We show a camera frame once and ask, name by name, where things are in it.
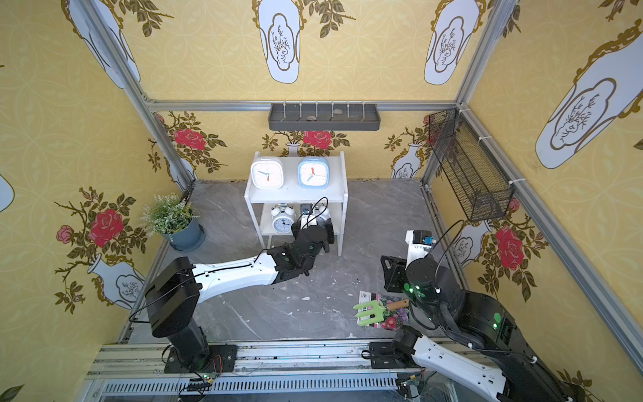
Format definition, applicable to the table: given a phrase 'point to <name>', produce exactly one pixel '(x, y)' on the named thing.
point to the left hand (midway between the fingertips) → (324, 222)
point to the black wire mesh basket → (472, 173)
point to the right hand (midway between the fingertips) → (381, 263)
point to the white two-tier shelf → (260, 202)
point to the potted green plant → (172, 216)
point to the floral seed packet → (394, 319)
